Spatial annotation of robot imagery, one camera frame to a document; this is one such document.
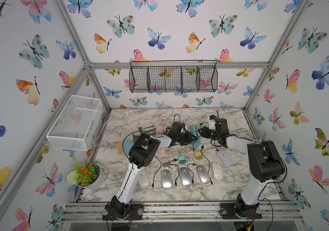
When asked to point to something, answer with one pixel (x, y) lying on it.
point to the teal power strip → (194, 130)
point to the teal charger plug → (182, 159)
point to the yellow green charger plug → (198, 156)
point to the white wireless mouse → (143, 179)
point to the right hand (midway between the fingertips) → (200, 129)
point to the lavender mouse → (225, 158)
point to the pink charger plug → (165, 161)
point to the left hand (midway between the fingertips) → (197, 137)
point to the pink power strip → (159, 130)
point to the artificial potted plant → (89, 176)
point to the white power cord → (195, 121)
